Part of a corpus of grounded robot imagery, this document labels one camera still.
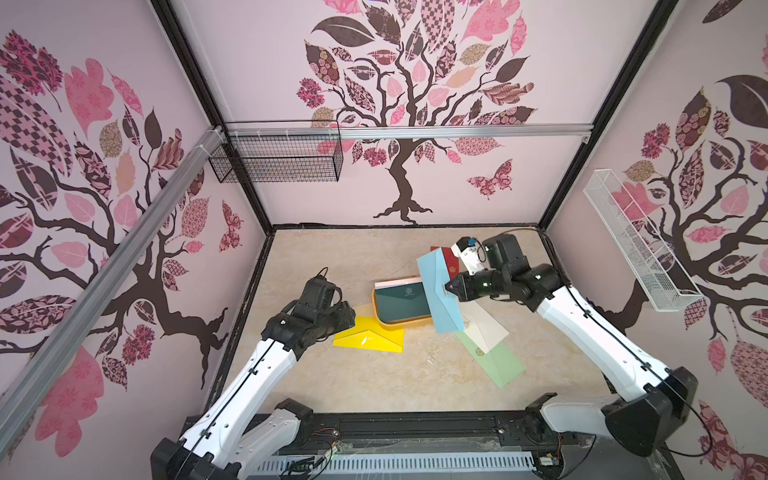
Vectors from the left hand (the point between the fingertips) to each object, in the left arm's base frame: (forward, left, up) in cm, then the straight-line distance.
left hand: (346, 322), depth 77 cm
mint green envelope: (-6, -43, -15) cm, 46 cm away
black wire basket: (+49, +24, +19) cm, 58 cm away
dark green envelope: (+12, -16, -11) cm, 23 cm away
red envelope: (+10, -27, +13) cm, 32 cm away
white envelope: (+5, -41, -14) cm, 43 cm away
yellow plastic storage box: (+5, -16, -10) cm, 19 cm away
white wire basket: (+9, -79, +11) cm, 80 cm away
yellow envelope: (+3, -5, -14) cm, 15 cm away
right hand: (+4, -27, +8) cm, 28 cm away
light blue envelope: (0, -26, +5) cm, 27 cm away
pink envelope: (+18, -14, -8) cm, 24 cm away
